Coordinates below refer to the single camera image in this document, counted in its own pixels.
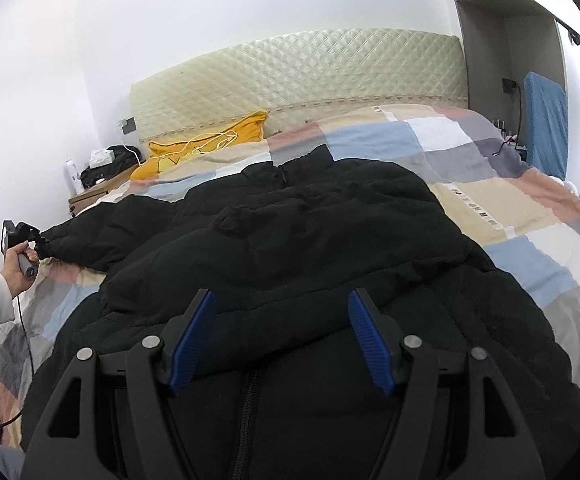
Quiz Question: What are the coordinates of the black puffer jacket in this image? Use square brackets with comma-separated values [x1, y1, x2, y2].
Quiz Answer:
[22, 148, 580, 479]

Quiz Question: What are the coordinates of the black clothing on nightstand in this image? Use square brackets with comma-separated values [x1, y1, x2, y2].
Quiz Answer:
[81, 144, 144, 190]

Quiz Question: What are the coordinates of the person left hand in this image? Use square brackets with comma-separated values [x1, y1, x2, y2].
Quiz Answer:
[0, 242, 38, 298]

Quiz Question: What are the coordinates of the wooden bedside table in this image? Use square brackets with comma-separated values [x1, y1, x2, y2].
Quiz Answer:
[68, 165, 137, 218]

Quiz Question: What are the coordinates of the white spray bottle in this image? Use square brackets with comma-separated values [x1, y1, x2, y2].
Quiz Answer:
[64, 159, 84, 196]

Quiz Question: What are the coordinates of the white tissue box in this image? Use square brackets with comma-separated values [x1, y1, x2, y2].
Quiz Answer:
[88, 148, 115, 169]

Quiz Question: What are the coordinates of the grey trousers leg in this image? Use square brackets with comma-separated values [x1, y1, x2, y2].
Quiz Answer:
[0, 445, 25, 480]

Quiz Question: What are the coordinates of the colourful checkered bed quilt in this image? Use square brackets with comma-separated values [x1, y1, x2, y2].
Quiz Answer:
[0, 103, 580, 453]

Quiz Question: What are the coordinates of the yellow pillow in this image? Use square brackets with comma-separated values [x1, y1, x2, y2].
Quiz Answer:
[130, 110, 268, 181]

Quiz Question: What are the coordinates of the white plush toy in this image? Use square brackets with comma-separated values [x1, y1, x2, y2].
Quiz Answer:
[550, 176, 578, 196]

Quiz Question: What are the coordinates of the blue covered chair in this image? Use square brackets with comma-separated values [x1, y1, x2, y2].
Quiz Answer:
[523, 72, 569, 180]

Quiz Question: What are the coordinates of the cream quilted headboard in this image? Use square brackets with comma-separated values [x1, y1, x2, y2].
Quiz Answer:
[130, 28, 469, 142]

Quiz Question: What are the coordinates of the grey wardrobe cabinet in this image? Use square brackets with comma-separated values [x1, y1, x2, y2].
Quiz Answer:
[442, 0, 580, 187]

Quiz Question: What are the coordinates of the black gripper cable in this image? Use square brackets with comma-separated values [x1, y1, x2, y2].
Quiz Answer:
[0, 294, 36, 430]

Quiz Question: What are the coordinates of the wall power socket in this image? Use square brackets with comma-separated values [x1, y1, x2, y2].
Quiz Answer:
[120, 117, 137, 136]

